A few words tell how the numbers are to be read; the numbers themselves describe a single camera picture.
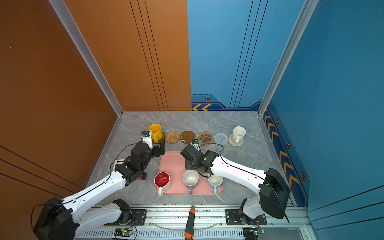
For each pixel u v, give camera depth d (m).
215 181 0.85
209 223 0.72
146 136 0.68
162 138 1.03
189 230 0.70
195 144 0.71
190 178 0.85
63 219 0.39
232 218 0.72
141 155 0.60
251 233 0.70
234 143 0.99
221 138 1.03
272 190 0.40
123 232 0.71
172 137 1.05
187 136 1.05
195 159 0.59
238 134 0.95
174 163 0.95
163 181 0.83
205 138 1.05
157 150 0.73
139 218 0.75
